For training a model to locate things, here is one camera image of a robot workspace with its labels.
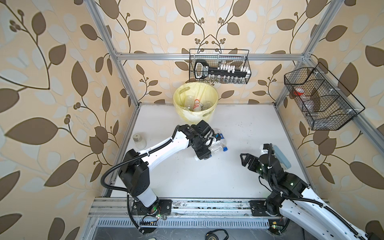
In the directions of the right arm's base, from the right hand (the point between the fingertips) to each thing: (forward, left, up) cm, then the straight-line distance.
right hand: (246, 158), depth 78 cm
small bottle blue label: (+4, +17, +4) cm, 18 cm away
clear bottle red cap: (+33, +25, +7) cm, 42 cm away
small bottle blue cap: (+6, +15, +12) cm, 20 cm away
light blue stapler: (+2, -24, -9) cm, 26 cm away
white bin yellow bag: (+40, +33, +9) cm, 53 cm away
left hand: (+5, +22, +1) cm, 23 cm away
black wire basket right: (+17, -39, +21) cm, 47 cm away
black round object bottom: (-31, +21, -10) cm, 39 cm away
